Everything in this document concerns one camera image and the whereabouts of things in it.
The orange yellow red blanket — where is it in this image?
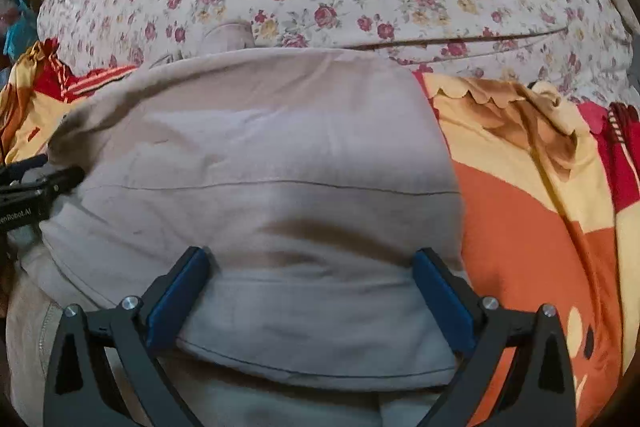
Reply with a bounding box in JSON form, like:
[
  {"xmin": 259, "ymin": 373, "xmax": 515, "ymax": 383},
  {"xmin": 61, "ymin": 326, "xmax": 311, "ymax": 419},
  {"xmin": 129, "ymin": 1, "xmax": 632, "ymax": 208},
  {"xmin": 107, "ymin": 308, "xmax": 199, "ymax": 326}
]
[{"xmin": 0, "ymin": 38, "xmax": 640, "ymax": 427}]

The blue plastic bag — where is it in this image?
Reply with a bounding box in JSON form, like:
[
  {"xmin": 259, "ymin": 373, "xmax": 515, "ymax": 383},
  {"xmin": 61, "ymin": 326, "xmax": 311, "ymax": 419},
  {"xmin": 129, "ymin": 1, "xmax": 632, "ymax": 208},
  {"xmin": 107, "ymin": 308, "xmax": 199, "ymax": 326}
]
[{"xmin": 1, "ymin": 0, "xmax": 39, "ymax": 63}]

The grey beige zip jacket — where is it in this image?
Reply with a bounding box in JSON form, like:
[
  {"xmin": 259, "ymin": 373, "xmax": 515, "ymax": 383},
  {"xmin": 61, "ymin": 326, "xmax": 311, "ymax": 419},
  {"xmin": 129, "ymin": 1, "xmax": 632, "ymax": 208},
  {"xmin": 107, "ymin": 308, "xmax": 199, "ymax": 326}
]
[{"xmin": 6, "ymin": 25, "xmax": 463, "ymax": 426}]

